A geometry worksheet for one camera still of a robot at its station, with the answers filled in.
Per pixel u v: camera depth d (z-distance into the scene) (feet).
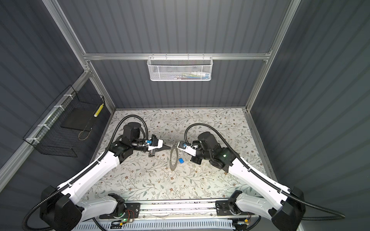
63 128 2.40
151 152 2.04
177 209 2.47
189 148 2.00
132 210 2.38
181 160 2.73
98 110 2.67
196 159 2.12
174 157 3.06
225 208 2.40
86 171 1.50
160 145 1.89
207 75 2.92
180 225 2.52
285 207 1.36
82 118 2.59
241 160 1.62
